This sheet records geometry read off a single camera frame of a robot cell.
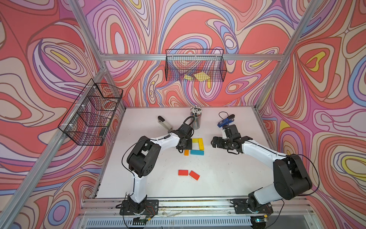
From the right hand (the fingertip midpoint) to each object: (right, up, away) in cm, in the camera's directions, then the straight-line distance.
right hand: (218, 146), depth 91 cm
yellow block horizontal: (-14, +3, +8) cm, 16 cm away
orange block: (-21, -5, +2) cm, 21 cm away
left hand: (-18, -1, +5) cm, 18 cm away
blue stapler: (+10, +16, +15) cm, 24 cm away
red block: (-23, -15, -5) cm, 28 cm away
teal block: (-13, -5, +3) cm, 15 cm away
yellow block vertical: (-10, 0, +5) cm, 12 cm away
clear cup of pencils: (-14, +23, +2) cm, 27 cm away
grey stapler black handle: (-39, +16, +15) cm, 45 cm away
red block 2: (-16, -16, -7) cm, 24 cm away
